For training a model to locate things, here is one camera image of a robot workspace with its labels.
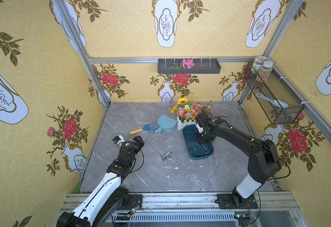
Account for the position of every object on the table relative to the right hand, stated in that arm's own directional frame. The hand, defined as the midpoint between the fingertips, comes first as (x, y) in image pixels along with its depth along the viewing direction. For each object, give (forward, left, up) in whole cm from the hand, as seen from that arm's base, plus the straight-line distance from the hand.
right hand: (203, 138), depth 90 cm
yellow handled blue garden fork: (+12, +39, -9) cm, 41 cm away
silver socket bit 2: (-12, +25, -8) cm, 29 cm away
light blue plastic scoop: (+17, +25, -7) cm, 31 cm away
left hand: (-6, +44, +5) cm, 44 cm away
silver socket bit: (-8, +21, -8) cm, 24 cm away
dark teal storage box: (-5, +4, -8) cm, 10 cm away
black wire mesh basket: (+25, -44, +20) cm, 55 cm away
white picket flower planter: (+14, +11, +8) cm, 19 cm away
